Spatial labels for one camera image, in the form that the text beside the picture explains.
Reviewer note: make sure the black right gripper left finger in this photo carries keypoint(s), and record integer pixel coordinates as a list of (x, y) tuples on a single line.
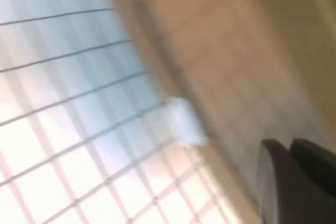
[(273, 190)]

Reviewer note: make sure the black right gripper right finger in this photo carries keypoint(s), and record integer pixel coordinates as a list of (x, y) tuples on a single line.
[(312, 173)]

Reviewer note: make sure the white grid tablecloth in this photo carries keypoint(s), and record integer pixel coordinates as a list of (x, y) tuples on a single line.
[(84, 131)]

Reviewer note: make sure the white drawer handle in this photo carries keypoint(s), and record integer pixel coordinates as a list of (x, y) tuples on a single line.
[(184, 122)]

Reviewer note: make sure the brown cardboard shoebox drawer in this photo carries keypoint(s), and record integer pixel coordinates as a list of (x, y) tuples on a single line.
[(253, 70)]

